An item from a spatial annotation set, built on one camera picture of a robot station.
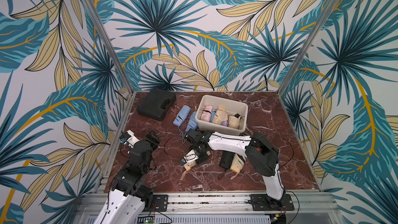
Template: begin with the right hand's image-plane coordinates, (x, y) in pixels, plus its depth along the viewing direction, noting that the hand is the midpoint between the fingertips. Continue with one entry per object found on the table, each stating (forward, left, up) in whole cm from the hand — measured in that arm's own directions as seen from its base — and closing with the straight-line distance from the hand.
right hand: (194, 153), depth 89 cm
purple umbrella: (+17, -19, +4) cm, 26 cm away
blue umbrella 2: (+26, -13, +6) cm, 29 cm away
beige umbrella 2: (+21, -17, +8) cm, 28 cm away
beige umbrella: (-9, +4, +2) cm, 10 cm away
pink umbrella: (+24, -8, +7) cm, 26 cm away
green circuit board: (-31, +22, -3) cm, 38 cm away
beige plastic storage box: (+24, -24, +12) cm, 36 cm away
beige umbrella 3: (+18, -25, +5) cm, 31 cm away
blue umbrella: (+18, +1, +4) cm, 18 cm away
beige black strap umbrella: (-7, -23, +2) cm, 24 cm away
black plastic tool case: (+32, +25, +7) cm, 41 cm away
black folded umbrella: (-5, -18, +3) cm, 19 cm away
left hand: (+1, +20, +19) cm, 28 cm away
